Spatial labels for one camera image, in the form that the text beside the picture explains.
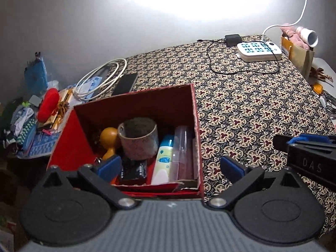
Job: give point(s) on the red oval case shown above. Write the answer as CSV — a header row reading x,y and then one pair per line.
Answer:
x,y
48,105

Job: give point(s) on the pile of patterned cloths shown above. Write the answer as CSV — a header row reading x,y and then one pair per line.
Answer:
x,y
21,115

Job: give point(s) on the beige paper gift bag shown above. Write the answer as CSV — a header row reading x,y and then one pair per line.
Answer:
x,y
302,57

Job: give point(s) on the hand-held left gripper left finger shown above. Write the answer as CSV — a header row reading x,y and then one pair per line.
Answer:
x,y
109,166

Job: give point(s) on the blue white flat packet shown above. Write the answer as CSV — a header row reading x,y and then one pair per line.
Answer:
x,y
94,81

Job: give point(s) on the black smartphone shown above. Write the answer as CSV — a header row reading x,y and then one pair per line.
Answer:
x,y
126,84

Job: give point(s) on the brown gourd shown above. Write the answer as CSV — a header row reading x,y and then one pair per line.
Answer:
x,y
110,136

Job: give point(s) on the gold ribbon gift box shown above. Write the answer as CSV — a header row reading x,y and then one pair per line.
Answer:
x,y
65,98

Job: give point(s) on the white power strip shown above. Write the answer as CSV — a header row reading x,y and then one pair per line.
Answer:
x,y
260,56

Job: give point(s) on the blue packet in plastic bag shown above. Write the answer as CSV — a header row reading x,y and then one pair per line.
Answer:
x,y
35,76

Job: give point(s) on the small grey box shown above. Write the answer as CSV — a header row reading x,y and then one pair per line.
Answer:
x,y
36,100

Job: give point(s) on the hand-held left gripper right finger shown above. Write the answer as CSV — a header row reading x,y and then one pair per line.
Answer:
x,y
232,166

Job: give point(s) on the floral patterned tablecloth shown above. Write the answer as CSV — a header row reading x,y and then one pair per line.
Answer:
x,y
236,105

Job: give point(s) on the clear plastic case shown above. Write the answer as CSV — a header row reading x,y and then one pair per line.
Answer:
x,y
183,157

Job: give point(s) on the blue patterned sheet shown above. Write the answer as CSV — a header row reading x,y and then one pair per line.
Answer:
x,y
44,144

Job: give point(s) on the brown dried flower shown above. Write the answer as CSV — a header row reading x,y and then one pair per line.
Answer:
x,y
323,74

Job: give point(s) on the pink plush toy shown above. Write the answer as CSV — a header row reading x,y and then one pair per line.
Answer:
x,y
296,40

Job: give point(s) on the black packet with green window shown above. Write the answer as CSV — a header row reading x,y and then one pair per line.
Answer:
x,y
134,172

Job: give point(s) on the black power adapter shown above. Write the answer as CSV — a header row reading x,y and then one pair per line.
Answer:
x,y
233,40

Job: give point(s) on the red cardboard box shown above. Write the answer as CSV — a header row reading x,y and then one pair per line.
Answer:
x,y
162,99

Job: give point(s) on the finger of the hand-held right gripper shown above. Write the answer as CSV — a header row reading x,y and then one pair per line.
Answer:
x,y
281,141

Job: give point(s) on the glass ashtray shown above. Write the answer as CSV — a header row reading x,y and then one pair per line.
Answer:
x,y
328,102

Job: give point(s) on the clear packing tape roll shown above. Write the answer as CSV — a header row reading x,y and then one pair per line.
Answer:
x,y
139,147

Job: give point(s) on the white bottle with blue cap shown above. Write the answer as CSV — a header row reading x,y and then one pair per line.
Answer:
x,y
164,162

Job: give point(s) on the small orange object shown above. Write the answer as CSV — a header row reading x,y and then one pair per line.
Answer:
x,y
317,88

